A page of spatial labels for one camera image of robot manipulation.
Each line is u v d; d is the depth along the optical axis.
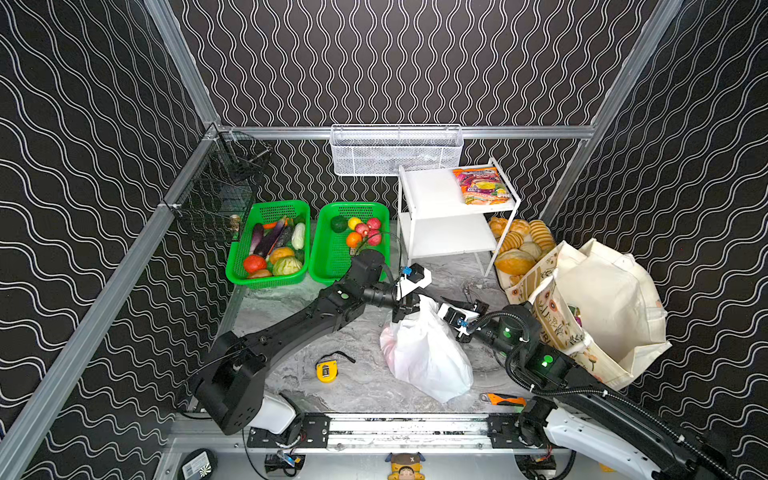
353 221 1.16
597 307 0.82
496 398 0.80
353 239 1.09
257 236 1.12
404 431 0.76
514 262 1.03
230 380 0.42
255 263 1.01
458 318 0.58
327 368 0.84
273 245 1.09
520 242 1.11
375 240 1.10
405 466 0.69
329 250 1.05
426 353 0.69
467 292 1.01
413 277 0.62
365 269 0.60
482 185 0.80
